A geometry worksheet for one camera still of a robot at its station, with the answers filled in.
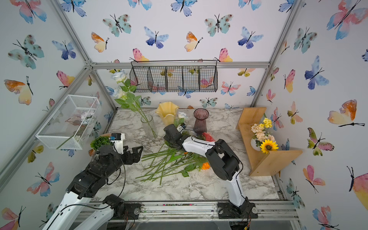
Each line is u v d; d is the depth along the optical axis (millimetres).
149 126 932
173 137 718
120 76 742
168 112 976
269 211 753
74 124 727
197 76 986
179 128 863
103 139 872
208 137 910
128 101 822
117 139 592
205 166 859
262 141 781
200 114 934
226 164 516
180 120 928
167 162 903
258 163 737
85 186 457
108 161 526
